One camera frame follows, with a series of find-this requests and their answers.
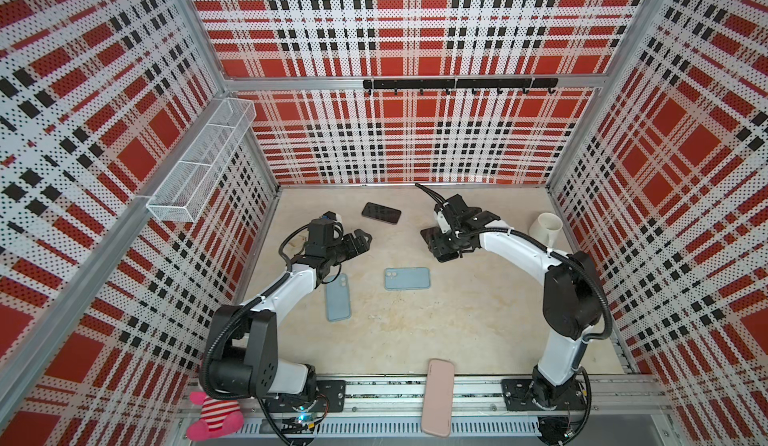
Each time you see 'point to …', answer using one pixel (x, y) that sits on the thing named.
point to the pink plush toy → (218, 418)
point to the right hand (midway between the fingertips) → (442, 245)
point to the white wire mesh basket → (183, 192)
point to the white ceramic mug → (545, 229)
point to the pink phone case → (437, 405)
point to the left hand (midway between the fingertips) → (362, 246)
